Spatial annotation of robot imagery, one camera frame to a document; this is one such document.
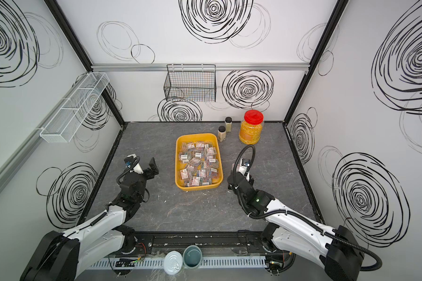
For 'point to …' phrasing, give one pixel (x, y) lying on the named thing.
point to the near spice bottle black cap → (221, 129)
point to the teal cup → (192, 257)
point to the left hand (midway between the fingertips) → (145, 160)
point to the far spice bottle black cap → (228, 124)
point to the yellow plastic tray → (197, 161)
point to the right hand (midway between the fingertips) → (235, 174)
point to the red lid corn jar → (251, 129)
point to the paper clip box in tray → (200, 145)
